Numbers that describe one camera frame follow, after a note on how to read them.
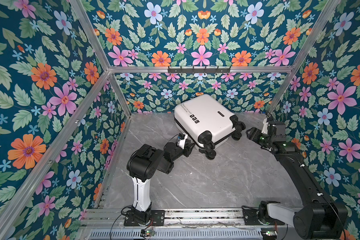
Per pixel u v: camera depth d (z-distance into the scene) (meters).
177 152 0.83
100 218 0.75
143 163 0.53
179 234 0.70
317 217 0.38
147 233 0.70
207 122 0.88
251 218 0.72
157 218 0.74
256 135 0.70
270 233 0.70
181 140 0.82
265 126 0.70
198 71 0.93
